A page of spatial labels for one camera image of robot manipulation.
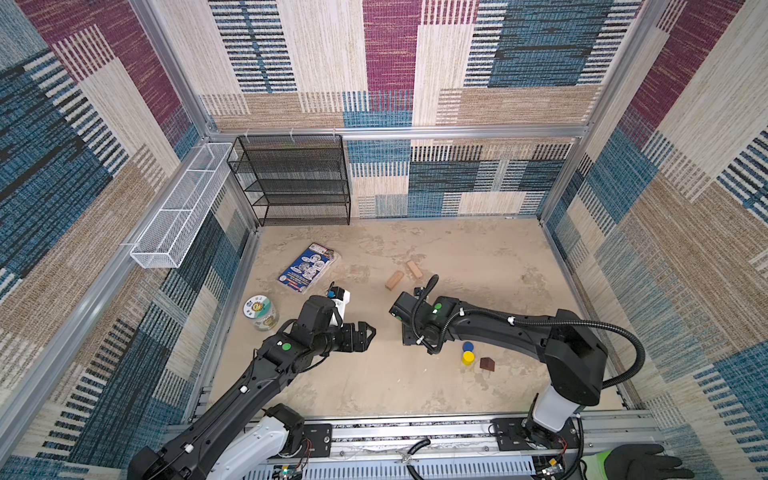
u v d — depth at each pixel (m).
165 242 0.70
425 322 0.63
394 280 1.02
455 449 0.73
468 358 0.85
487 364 0.83
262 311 0.87
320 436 0.75
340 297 0.71
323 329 0.62
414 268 1.05
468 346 0.87
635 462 0.69
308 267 1.04
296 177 1.08
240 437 0.56
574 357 0.45
